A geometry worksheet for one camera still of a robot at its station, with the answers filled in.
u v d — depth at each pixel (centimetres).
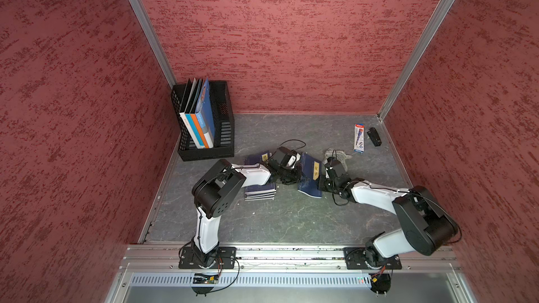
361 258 74
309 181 90
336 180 72
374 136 109
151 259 76
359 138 110
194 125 84
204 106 84
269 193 88
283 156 76
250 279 71
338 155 100
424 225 44
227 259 74
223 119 115
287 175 81
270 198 89
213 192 51
